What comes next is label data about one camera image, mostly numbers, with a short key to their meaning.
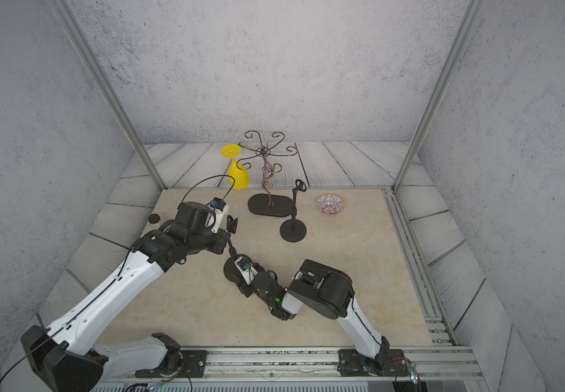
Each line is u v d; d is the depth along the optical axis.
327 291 0.54
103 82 0.85
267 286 0.71
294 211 0.96
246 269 0.77
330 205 1.12
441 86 0.85
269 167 0.96
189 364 0.73
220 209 0.67
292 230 1.04
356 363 0.73
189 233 0.55
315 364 0.74
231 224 0.76
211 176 0.57
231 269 0.94
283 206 1.15
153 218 0.99
